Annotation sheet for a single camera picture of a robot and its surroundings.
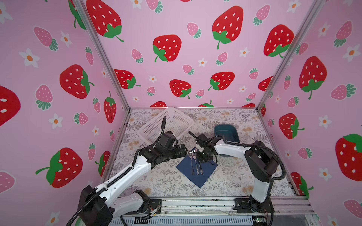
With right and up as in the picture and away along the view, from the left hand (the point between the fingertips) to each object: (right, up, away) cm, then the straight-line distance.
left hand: (182, 150), depth 78 cm
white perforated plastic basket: (-6, +16, +33) cm, 37 cm away
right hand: (+9, -9, +12) cm, 18 cm away
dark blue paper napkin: (+1, -12, +11) cm, 16 cm away
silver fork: (+9, -14, +10) cm, 19 cm away
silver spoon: (+6, -14, +10) cm, 19 cm away
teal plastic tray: (+35, +8, +27) cm, 45 cm away
